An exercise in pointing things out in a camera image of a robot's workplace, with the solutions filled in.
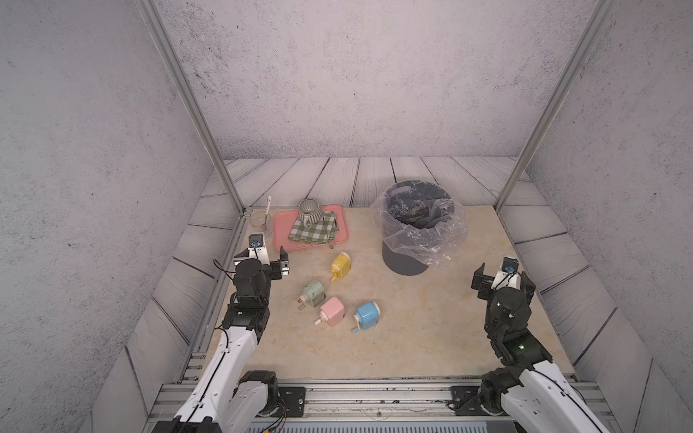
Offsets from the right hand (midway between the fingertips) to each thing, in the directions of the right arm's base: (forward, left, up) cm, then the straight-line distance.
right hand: (504, 268), depth 74 cm
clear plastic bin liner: (+9, +12, +2) cm, 15 cm away
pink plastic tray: (+38, +73, -22) cm, 85 cm away
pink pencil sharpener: (-6, +48, -14) cm, 50 cm away
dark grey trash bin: (+26, +20, -5) cm, 33 cm away
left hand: (+6, +66, +2) cm, 66 cm away
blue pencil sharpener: (-8, +38, -15) cm, 41 cm away
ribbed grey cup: (+39, +61, -18) cm, 75 cm away
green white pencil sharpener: (0, +55, -14) cm, 56 cm away
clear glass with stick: (+33, +80, -15) cm, 88 cm away
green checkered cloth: (+30, +54, -20) cm, 65 cm away
